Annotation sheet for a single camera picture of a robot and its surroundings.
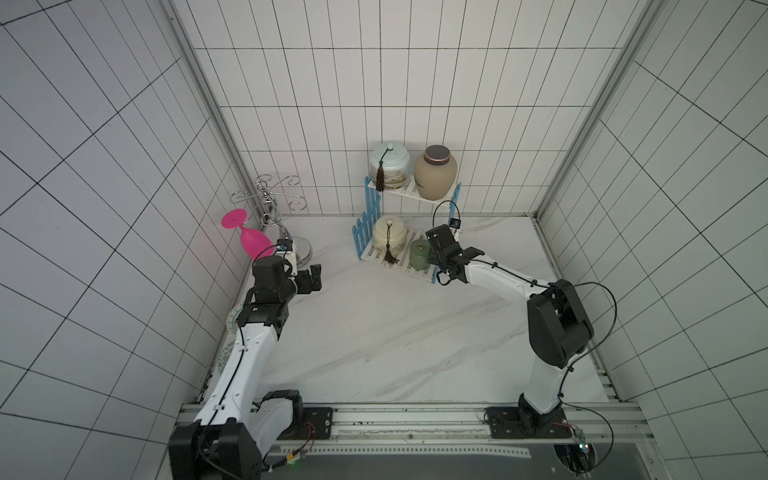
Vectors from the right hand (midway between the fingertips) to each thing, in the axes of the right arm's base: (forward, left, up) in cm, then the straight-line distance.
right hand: (429, 250), depth 95 cm
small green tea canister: (0, +3, -2) cm, 4 cm away
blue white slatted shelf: (+9, +23, -2) cm, 25 cm away
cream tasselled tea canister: (+4, +13, +1) cm, 14 cm away
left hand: (-14, +37, +6) cm, 40 cm away
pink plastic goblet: (-6, +54, +9) cm, 55 cm away
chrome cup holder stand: (+1, +50, +14) cm, 52 cm away
